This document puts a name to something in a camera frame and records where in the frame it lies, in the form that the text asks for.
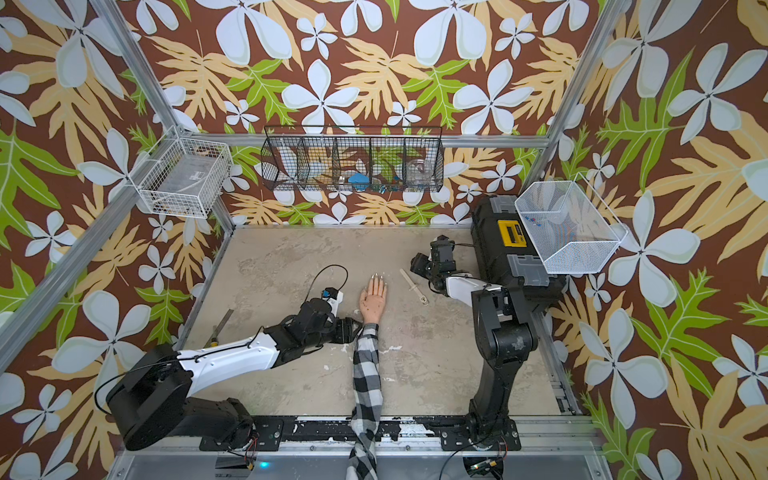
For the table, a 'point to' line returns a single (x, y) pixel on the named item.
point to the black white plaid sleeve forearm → (363, 463)
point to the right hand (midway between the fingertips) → (416, 260)
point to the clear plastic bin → (569, 229)
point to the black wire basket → (355, 158)
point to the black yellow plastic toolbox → (504, 250)
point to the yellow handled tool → (214, 340)
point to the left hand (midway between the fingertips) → (357, 321)
